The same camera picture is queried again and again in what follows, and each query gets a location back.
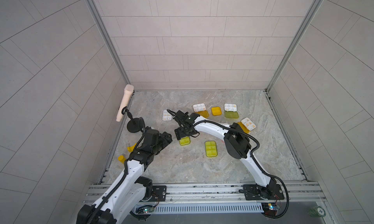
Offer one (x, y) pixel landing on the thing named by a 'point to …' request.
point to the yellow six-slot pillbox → (201, 109)
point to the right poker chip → (317, 211)
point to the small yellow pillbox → (216, 111)
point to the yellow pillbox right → (247, 124)
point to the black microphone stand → (135, 125)
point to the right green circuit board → (270, 208)
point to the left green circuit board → (144, 209)
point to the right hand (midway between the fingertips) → (182, 135)
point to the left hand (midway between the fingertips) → (170, 136)
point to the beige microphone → (127, 93)
